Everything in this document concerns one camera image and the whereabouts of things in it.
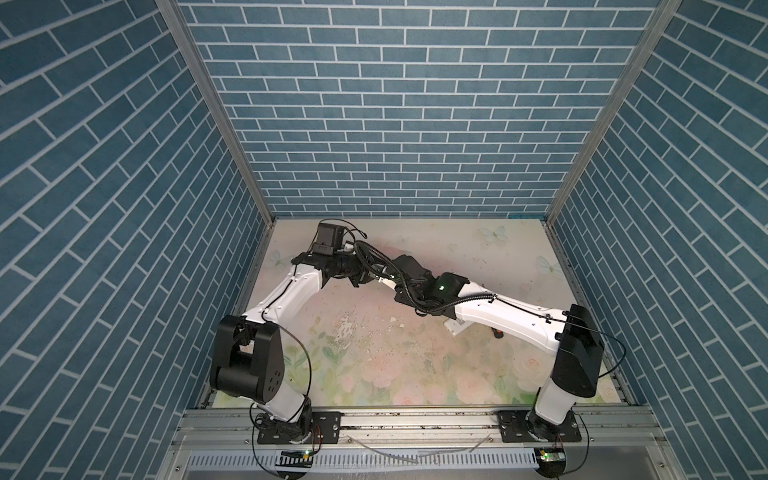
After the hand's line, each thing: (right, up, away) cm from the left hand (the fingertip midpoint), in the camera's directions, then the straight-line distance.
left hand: (388, 264), depth 81 cm
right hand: (+4, -2, +1) cm, 4 cm away
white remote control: (+20, -20, +9) cm, 30 cm away
